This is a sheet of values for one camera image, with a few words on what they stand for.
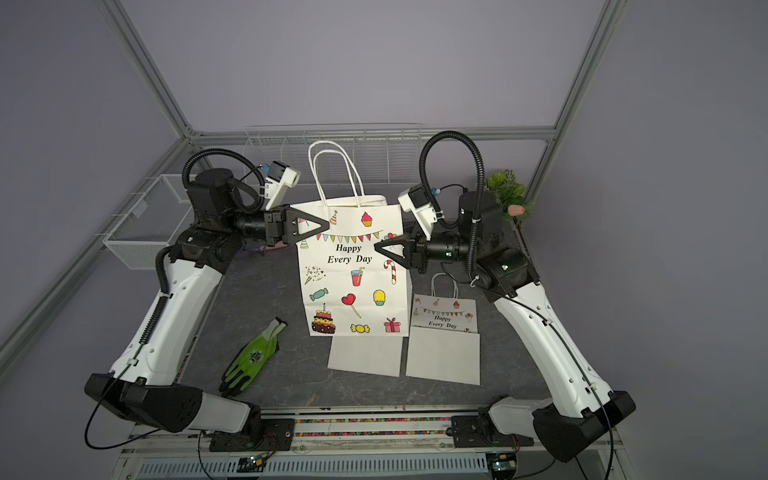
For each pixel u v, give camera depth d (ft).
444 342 2.85
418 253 1.61
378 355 2.78
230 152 1.57
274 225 1.65
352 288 1.86
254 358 2.78
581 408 1.23
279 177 1.68
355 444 2.40
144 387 1.27
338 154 1.63
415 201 1.58
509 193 3.09
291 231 1.76
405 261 1.71
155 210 2.51
